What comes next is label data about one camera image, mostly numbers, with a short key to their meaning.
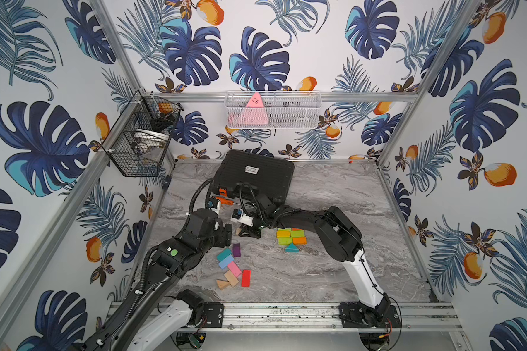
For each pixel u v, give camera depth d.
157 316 0.56
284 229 0.75
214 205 0.64
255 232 0.86
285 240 0.90
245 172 1.07
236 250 0.89
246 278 0.83
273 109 0.93
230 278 0.82
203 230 0.52
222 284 0.80
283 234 0.92
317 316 0.76
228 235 0.66
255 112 0.90
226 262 0.86
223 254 0.88
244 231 0.88
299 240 0.90
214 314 0.75
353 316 0.74
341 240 0.57
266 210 0.80
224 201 1.03
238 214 0.84
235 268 0.84
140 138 0.80
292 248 0.89
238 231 0.93
